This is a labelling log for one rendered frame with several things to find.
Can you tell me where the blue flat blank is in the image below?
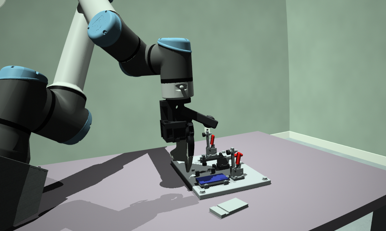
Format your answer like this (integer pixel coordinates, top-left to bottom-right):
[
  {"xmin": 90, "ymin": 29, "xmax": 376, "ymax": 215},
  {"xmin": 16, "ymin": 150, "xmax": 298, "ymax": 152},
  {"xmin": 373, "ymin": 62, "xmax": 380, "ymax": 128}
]
[{"xmin": 196, "ymin": 173, "xmax": 229, "ymax": 187}]

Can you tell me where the toggle clamp with red handle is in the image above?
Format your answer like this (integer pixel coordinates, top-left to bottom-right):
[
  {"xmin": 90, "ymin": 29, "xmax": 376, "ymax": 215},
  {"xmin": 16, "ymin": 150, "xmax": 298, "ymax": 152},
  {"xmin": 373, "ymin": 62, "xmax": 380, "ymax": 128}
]
[{"xmin": 200, "ymin": 153, "xmax": 231, "ymax": 170}]

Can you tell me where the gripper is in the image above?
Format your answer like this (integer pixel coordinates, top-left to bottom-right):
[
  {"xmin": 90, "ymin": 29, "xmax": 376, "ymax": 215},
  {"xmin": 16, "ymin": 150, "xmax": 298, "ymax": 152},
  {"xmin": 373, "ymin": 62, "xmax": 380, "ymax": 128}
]
[{"xmin": 160, "ymin": 97, "xmax": 194, "ymax": 173}]

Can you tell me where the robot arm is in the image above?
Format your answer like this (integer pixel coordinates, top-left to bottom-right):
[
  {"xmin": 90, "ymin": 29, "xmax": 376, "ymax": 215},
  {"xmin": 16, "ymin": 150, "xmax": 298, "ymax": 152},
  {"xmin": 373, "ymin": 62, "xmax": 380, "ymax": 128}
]
[{"xmin": 0, "ymin": 0, "xmax": 194, "ymax": 164}]

